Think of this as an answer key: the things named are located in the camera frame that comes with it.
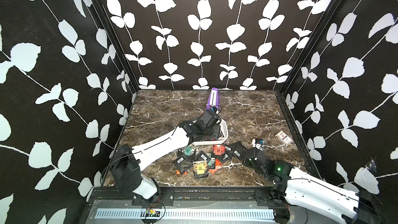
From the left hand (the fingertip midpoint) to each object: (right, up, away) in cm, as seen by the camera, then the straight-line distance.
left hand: (218, 127), depth 78 cm
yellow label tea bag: (-10, -23, +4) cm, 25 cm away
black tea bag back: (-19, -20, +5) cm, 28 cm away
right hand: (+12, -14, +3) cm, 19 cm away
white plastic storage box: (+6, -6, +17) cm, 19 cm away
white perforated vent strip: (-15, -39, -8) cm, 43 cm away
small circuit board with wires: (-31, -38, -8) cm, 50 cm away
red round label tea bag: (+1, -15, +12) cm, 19 cm away
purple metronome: (-1, +14, +22) cm, 26 cm away
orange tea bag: (0, -22, +6) cm, 22 cm away
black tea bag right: (+13, -15, +12) cm, 23 cm away
